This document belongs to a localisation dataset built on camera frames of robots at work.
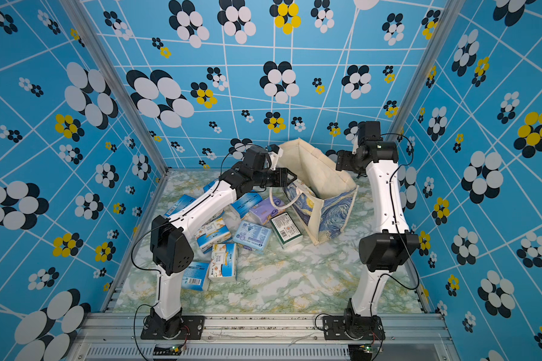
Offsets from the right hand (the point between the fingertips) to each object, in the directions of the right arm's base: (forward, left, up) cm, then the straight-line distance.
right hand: (354, 163), depth 81 cm
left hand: (-4, +21, -2) cm, 22 cm away
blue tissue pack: (-1, +71, -22) cm, 74 cm away
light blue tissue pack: (-17, +38, -24) cm, 48 cm away
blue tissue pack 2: (-34, +57, -22) cm, 70 cm away
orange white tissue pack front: (-28, +48, -23) cm, 61 cm away
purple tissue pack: (-6, +34, -22) cm, 41 cm away
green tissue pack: (-14, +25, -24) cm, 37 cm away
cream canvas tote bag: (-15, +13, -1) cm, 20 cm away
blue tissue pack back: (+9, +62, -22) cm, 66 cm away
